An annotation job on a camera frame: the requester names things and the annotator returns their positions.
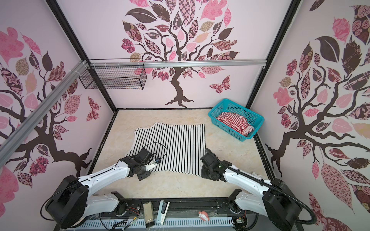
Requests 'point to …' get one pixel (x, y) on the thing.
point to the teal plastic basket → (227, 105)
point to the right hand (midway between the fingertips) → (203, 172)
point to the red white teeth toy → (204, 216)
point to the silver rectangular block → (148, 214)
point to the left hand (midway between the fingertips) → (143, 171)
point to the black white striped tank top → (179, 147)
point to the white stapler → (162, 211)
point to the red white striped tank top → (237, 121)
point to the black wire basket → (115, 73)
